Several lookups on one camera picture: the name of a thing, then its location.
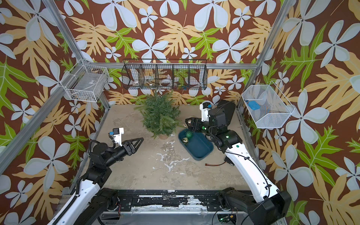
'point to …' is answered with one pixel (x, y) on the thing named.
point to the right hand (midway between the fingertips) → (190, 120)
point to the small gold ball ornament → (185, 140)
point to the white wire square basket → (85, 82)
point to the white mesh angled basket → (268, 108)
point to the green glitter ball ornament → (189, 134)
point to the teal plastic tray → (198, 146)
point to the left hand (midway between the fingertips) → (142, 138)
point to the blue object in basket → (253, 105)
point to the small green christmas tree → (161, 113)
